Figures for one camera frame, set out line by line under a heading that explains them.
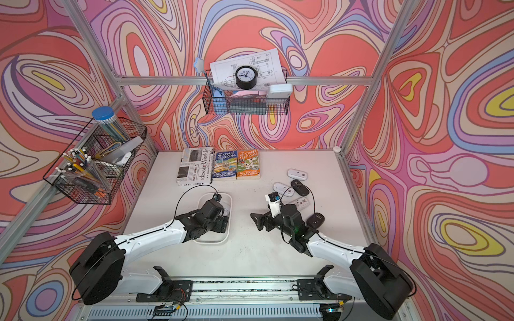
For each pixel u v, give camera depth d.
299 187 1.01
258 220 0.74
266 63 0.82
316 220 0.89
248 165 1.10
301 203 0.96
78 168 0.58
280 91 0.71
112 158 0.74
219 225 0.78
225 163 1.11
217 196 0.77
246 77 0.78
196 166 1.08
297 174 1.07
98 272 0.41
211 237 0.87
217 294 0.73
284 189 1.01
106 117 0.70
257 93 0.80
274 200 0.72
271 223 0.74
